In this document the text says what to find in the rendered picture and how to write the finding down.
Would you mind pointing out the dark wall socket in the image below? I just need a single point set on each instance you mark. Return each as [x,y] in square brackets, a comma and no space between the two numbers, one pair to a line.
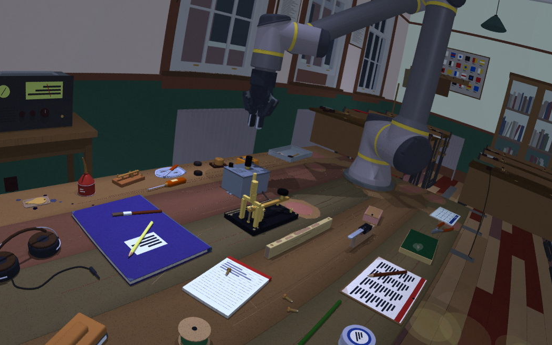
[11,184]

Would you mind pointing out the green book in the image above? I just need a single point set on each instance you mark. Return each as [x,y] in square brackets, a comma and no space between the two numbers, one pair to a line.
[419,245]

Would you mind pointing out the green rod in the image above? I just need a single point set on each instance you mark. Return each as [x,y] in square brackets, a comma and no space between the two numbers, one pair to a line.
[319,323]

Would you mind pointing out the wooden bookcase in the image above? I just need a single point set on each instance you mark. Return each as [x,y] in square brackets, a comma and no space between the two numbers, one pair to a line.
[534,119]

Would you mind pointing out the brass plate on grey card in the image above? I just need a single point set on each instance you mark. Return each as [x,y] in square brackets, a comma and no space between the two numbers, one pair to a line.
[36,201]

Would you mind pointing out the white lined notepad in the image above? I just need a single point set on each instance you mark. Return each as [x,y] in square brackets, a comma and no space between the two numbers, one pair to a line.
[223,289]

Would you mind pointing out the white code sheet red edge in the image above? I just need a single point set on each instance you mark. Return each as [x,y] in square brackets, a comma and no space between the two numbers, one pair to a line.
[381,292]

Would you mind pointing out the white round protractor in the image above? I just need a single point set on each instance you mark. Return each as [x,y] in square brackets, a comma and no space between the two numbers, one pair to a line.
[167,172]

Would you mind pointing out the brown pen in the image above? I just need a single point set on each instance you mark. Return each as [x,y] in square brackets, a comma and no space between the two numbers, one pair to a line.
[137,212]

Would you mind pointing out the brass morse key lever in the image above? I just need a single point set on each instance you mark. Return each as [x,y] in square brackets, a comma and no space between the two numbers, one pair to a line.
[253,203]

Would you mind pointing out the blue book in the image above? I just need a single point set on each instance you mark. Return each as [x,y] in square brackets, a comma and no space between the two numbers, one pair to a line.
[113,244]

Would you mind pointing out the grey shallow tray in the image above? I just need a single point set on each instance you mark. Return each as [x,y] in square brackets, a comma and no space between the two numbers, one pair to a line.
[289,154]

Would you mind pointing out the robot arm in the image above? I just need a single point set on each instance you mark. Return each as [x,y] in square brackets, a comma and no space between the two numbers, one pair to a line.
[422,72]

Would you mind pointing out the white wall notice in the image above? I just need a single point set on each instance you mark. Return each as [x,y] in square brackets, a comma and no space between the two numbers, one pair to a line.
[289,8]
[358,37]

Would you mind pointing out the grey oscillator box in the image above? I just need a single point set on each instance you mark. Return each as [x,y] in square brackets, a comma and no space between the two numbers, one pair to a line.
[242,181]

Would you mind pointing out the black key knob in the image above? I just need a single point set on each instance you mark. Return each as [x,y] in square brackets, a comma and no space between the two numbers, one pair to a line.
[283,192]

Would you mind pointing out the black radio receiver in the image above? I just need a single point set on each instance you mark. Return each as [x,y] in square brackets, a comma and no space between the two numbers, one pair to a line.
[27,101]

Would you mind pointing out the pink wooden rack block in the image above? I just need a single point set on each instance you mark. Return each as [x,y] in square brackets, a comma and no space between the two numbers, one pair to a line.
[372,215]

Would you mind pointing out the small wooden switch block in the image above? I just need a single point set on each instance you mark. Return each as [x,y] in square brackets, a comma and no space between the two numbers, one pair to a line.
[128,179]

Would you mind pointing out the green pendant lamp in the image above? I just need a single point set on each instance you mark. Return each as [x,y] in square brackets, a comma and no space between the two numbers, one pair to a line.
[493,24]

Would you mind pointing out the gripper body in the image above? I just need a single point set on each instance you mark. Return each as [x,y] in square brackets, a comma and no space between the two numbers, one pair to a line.
[260,93]

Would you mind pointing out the yellow pencil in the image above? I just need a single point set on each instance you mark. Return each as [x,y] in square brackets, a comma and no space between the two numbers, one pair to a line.
[141,238]

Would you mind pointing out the white framed window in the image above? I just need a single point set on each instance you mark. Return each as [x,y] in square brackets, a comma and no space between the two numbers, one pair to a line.
[321,67]
[218,33]
[374,62]

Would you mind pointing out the signal flags poster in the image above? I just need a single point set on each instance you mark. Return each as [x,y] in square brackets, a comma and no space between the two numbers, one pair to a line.
[467,74]

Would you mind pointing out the blue white round tin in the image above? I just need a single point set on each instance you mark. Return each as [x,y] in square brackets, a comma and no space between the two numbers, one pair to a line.
[356,336]

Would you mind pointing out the wooden folding ruler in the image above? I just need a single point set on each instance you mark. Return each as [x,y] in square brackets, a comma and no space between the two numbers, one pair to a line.
[298,237]

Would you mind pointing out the wooden side table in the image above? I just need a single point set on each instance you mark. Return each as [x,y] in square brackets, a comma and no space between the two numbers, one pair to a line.
[31,140]

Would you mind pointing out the black morse key base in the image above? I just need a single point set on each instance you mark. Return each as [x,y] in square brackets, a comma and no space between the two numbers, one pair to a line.
[266,222]

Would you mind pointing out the white chart card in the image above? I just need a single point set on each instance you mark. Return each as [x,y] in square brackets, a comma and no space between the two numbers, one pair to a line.
[445,216]

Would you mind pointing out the black oscillator switch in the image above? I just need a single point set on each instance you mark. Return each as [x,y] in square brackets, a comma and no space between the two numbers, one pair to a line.
[248,161]

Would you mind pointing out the orange wooden block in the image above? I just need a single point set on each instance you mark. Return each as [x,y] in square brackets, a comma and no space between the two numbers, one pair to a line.
[77,333]

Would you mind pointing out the brown brass buzzer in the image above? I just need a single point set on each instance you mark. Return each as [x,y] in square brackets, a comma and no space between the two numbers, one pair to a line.
[218,162]

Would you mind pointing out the red oil can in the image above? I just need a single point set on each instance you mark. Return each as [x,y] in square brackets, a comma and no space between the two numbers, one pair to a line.
[86,184]

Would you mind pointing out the brown pencil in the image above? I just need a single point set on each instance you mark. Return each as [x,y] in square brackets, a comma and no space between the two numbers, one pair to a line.
[387,273]

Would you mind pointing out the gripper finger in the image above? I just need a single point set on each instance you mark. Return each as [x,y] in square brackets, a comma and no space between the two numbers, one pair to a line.
[259,121]
[252,119]

